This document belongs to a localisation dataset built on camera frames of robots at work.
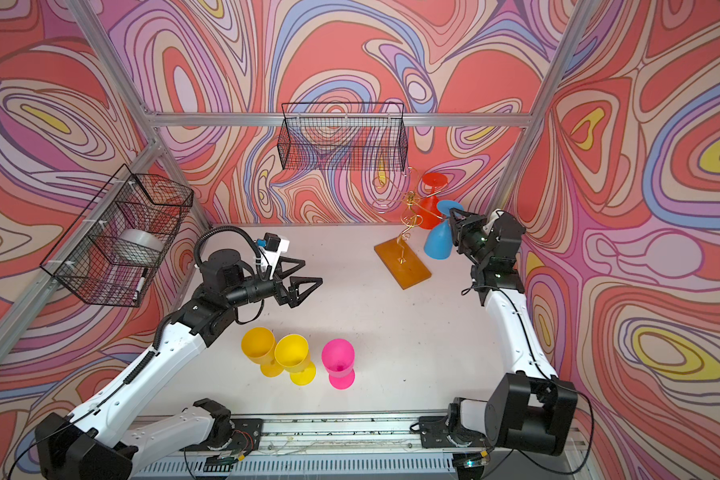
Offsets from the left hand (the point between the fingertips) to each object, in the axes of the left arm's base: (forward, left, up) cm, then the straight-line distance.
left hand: (313, 272), depth 68 cm
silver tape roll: (+6, +42, +2) cm, 43 cm away
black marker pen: (-1, +43, -5) cm, 44 cm away
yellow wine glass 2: (-11, +8, -21) cm, 25 cm away
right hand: (+16, -34, +3) cm, 37 cm away
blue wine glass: (+16, -33, -6) cm, 37 cm away
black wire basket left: (+1, +52, +3) cm, 52 cm away
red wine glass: (+29, -33, -4) cm, 44 cm away
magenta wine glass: (-12, -5, -22) cm, 25 cm away
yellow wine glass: (-10, +16, -19) cm, 27 cm away
